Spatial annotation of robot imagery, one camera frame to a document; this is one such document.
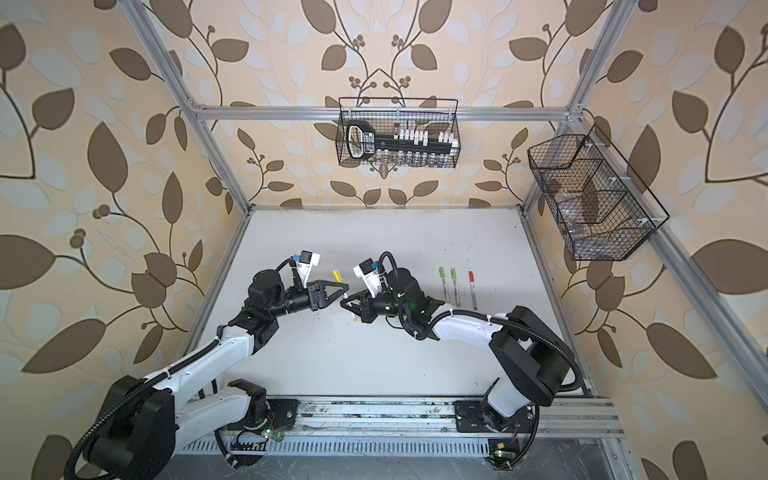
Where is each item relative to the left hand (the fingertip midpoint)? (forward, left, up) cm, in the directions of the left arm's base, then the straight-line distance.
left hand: (347, 288), depth 74 cm
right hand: (-3, +1, -5) cm, 5 cm away
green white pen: (+11, -28, -20) cm, 36 cm away
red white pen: (+11, -37, -20) cm, 44 cm away
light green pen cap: (+19, -32, -21) cm, 42 cm away
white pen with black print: (-6, -2, -6) cm, 8 cm away
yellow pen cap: (+2, +3, +1) cm, 4 cm away
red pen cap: (+18, -38, -21) cm, 47 cm away
